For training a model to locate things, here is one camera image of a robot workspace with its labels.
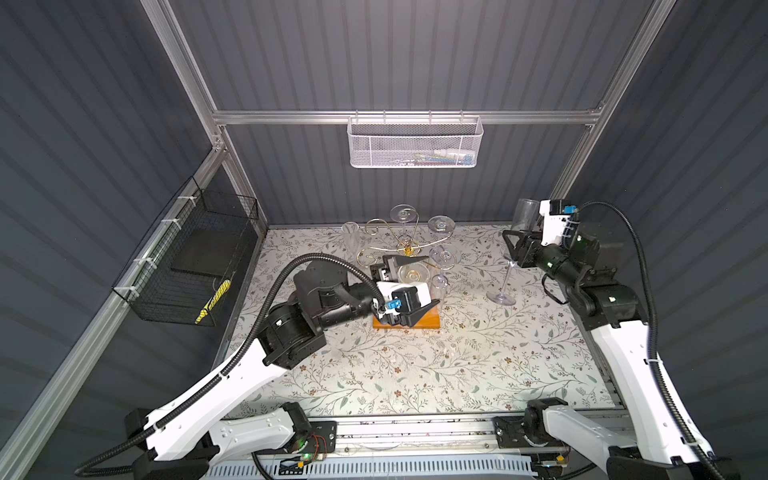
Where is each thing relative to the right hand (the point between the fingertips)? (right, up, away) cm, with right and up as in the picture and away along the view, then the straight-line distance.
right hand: (517, 234), depth 67 cm
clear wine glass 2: (-16, +3, +7) cm, 18 cm away
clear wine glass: (-25, +6, +11) cm, 28 cm away
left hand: (-22, -7, -14) cm, 27 cm away
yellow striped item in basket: (-69, -14, +4) cm, 71 cm away
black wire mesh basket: (-78, -4, +8) cm, 78 cm away
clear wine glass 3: (-17, -5, +1) cm, 18 cm away
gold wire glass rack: (-24, -3, +6) cm, 25 cm away
